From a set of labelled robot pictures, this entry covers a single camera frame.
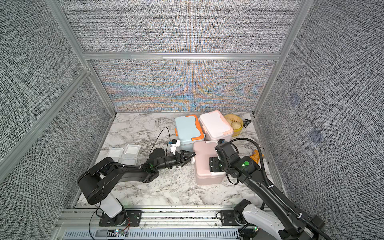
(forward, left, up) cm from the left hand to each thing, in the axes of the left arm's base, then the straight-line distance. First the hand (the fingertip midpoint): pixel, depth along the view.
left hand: (196, 157), depth 76 cm
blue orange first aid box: (+20, +4, -2) cm, 20 cm away
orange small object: (+8, -39, -16) cm, 42 cm away
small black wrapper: (+36, -40, -16) cm, 56 cm away
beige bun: (+29, -30, -11) cm, 43 cm away
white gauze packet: (+15, +52, -18) cm, 57 cm away
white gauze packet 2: (+15, +41, -16) cm, 47 cm away
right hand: (-2, -9, +1) cm, 10 cm away
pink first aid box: (+6, -4, -4) cm, 8 cm away
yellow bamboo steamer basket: (+39, -30, -15) cm, 51 cm away
